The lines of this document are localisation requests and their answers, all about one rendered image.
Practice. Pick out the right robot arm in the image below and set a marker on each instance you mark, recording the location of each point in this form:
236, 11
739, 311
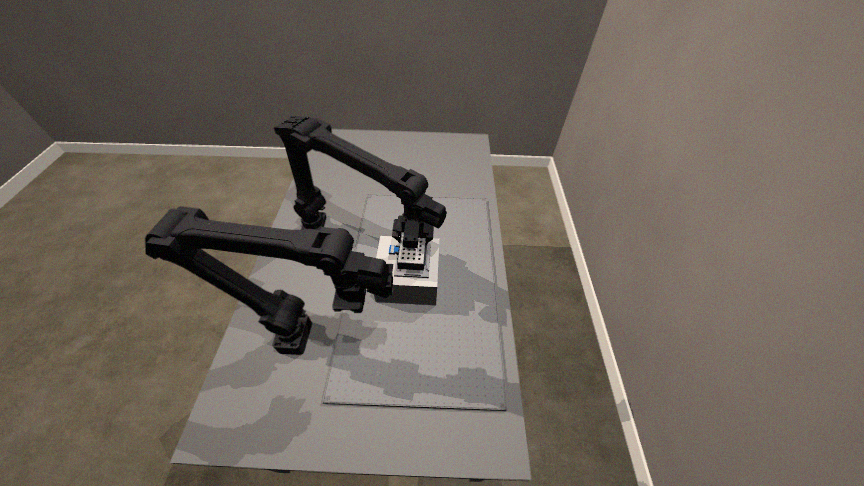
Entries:
278, 311

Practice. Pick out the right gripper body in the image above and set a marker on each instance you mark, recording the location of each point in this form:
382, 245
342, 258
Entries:
340, 302

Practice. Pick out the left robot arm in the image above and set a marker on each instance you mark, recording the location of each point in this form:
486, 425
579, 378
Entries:
308, 133

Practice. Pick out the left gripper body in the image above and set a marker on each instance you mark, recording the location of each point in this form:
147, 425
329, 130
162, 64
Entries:
427, 230

